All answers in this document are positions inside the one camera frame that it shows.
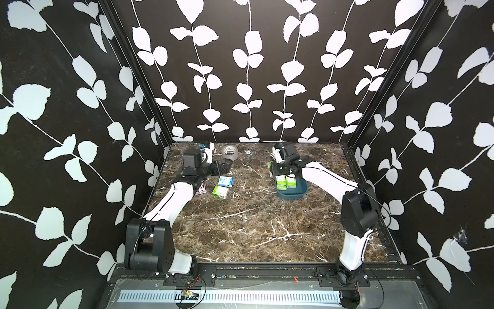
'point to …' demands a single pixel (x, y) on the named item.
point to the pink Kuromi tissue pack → (202, 189)
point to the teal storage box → (294, 193)
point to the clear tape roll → (230, 151)
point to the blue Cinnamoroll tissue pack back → (226, 181)
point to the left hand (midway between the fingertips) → (225, 158)
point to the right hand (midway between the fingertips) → (271, 164)
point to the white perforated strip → (229, 297)
